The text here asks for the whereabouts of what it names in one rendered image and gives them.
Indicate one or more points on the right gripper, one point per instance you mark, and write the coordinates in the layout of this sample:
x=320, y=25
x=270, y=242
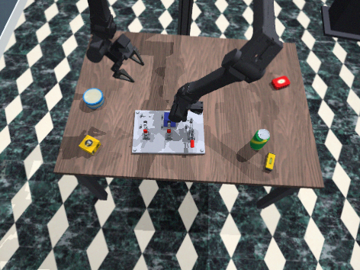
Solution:
x=115, y=68

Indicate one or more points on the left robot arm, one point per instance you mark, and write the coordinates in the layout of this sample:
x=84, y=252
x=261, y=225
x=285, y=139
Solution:
x=245, y=65

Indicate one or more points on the blue flat plate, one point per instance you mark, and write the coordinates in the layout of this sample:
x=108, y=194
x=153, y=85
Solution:
x=166, y=118

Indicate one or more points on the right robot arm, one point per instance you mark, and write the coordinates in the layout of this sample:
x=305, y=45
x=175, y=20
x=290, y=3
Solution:
x=102, y=23

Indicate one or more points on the red tin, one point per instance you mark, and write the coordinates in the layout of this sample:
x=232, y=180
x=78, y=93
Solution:
x=280, y=82

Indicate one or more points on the green drink can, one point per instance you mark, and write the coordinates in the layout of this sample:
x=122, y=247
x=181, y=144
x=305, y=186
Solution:
x=260, y=138

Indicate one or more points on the blue and white round tin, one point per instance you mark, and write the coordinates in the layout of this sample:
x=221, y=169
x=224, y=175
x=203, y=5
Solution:
x=93, y=98

